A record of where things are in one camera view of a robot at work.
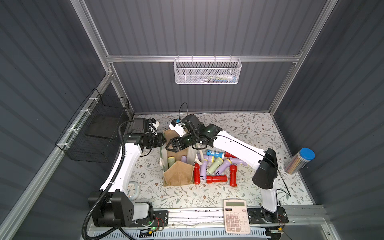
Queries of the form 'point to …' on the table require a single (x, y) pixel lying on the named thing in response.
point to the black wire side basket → (90, 135)
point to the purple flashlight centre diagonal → (223, 167)
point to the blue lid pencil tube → (299, 160)
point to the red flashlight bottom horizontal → (210, 179)
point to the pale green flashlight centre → (218, 161)
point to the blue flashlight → (214, 153)
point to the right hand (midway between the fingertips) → (172, 145)
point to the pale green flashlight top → (171, 160)
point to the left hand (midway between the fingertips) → (166, 141)
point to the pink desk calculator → (236, 216)
